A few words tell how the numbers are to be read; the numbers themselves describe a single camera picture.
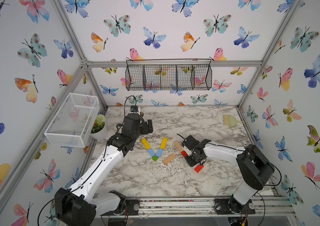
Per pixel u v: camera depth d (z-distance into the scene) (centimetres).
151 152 94
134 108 66
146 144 98
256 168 46
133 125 54
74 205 37
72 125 84
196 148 67
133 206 74
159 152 93
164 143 98
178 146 95
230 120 111
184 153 85
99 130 94
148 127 69
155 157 91
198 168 86
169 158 91
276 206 75
